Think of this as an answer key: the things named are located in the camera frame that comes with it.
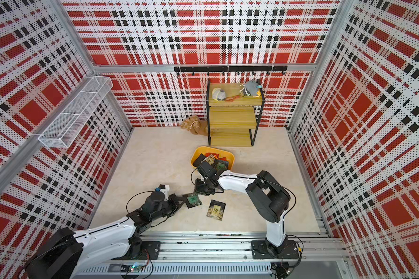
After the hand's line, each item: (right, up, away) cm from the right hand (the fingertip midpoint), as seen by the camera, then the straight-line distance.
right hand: (197, 191), depth 87 cm
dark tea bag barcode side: (-1, +15, +13) cm, 20 cm away
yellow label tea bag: (+10, -8, -3) cm, 13 cm away
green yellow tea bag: (+12, +12, +9) cm, 19 cm away
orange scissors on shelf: (+18, +48, 0) cm, 51 cm away
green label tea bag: (-2, -4, -2) cm, 5 cm away
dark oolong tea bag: (+6, +16, +10) cm, 19 cm away
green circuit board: (-23, -26, -19) cm, 39 cm away
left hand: (-4, -3, -3) cm, 5 cm away
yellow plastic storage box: (+13, +19, +17) cm, 28 cm away
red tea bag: (+4, +18, +16) cm, 25 cm away
